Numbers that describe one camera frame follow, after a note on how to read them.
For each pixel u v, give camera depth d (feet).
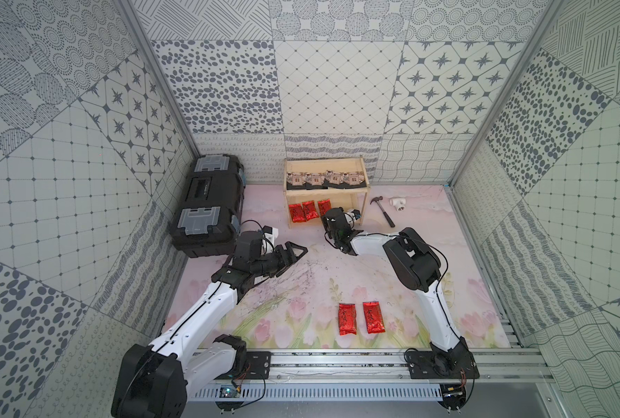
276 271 2.35
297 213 3.43
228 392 2.35
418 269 1.93
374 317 2.66
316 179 3.05
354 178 3.05
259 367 2.41
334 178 3.06
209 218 2.82
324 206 3.50
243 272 2.04
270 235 2.50
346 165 3.33
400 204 3.63
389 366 2.50
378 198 3.76
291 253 2.34
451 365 2.10
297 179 3.05
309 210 3.45
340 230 2.72
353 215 3.14
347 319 2.64
